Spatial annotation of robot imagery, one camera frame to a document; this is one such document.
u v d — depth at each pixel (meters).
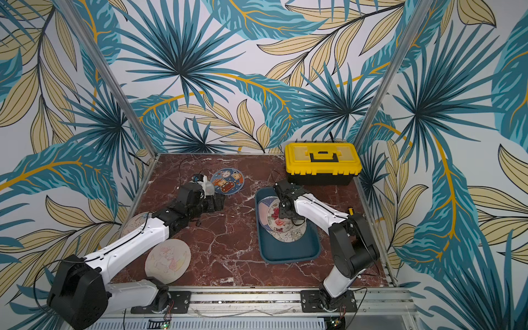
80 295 0.40
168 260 0.82
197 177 0.73
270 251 0.83
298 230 0.90
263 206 0.97
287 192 0.72
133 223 0.93
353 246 0.46
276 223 0.90
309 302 0.73
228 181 1.07
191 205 0.64
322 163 0.95
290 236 0.88
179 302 0.73
